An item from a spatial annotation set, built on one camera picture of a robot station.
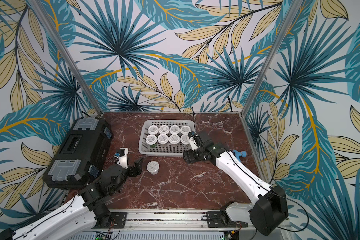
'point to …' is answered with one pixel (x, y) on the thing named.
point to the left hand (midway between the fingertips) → (136, 160)
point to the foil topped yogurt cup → (153, 167)
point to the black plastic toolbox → (81, 154)
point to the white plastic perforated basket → (167, 150)
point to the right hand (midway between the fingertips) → (190, 154)
